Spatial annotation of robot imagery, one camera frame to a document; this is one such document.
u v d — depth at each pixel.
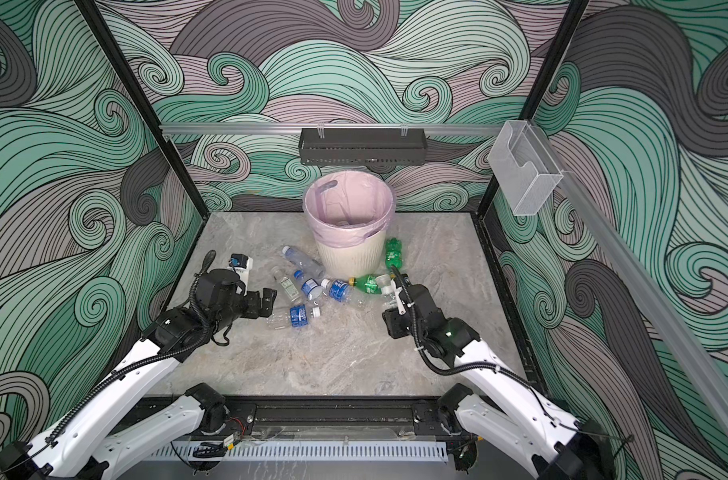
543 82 0.83
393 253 1.01
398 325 0.69
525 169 0.78
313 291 0.93
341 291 0.91
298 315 0.86
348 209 1.03
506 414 0.46
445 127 0.95
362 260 0.90
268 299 0.67
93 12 0.71
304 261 1.01
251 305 0.65
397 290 0.70
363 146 0.98
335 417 0.75
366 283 0.94
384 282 0.80
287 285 0.92
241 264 0.64
